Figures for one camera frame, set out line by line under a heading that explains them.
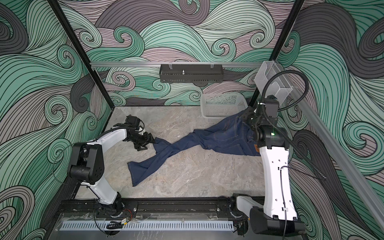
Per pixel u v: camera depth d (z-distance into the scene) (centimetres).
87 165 47
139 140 80
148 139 81
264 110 44
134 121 77
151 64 186
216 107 122
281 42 83
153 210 74
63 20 75
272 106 44
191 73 96
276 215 35
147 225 70
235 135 76
